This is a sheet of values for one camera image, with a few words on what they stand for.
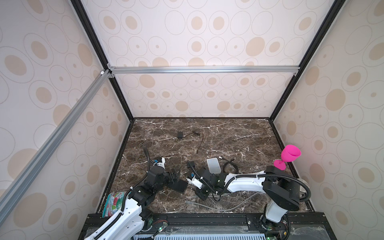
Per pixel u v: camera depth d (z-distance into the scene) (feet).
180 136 3.51
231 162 3.11
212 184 2.16
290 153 2.67
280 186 1.64
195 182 2.49
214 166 3.02
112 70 2.95
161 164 2.40
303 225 2.39
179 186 2.79
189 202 2.61
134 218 1.71
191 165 3.09
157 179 1.95
